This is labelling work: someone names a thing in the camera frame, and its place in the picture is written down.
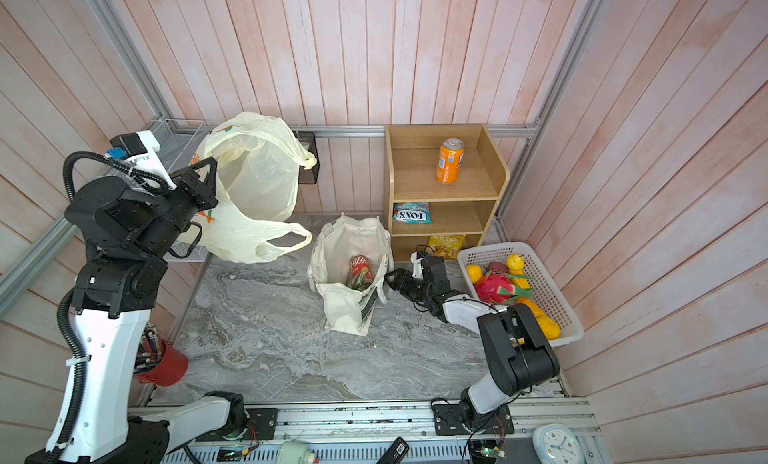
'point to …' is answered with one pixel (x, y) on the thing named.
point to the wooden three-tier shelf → (442, 183)
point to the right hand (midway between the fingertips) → (389, 279)
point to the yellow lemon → (515, 261)
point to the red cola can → (358, 263)
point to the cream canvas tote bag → (340, 237)
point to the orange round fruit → (474, 272)
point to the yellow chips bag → (446, 245)
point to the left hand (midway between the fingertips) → (219, 167)
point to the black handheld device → (395, 452)
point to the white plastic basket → (543, 292)
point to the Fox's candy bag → (412, 212)
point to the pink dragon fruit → (498, 287)
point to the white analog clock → (557, 444)
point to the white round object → (296, 452)
